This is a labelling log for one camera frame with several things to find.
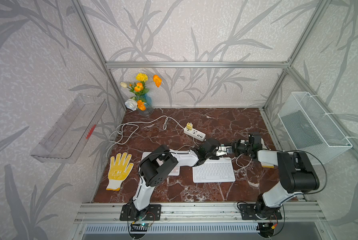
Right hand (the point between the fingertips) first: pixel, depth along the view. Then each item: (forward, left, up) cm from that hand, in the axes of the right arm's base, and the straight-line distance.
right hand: (223, 142), depth 90 cm
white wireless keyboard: (-15, +6, -7) cm, 18 cm away
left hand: (-1, +2, -1) cm, 3 cm away
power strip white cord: (+24, +60, -8) cm, 65 cm away
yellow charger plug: (+15, +21, -2) cm, 26 cm away
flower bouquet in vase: (+18, +50, +18) cm, 56 cm away
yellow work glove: (-13, +63, -8) cm, 65 cm away
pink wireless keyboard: (-22, +23, +26) cm, 41 cm away
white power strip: (+11, +17, -6) cm, 21 cm away
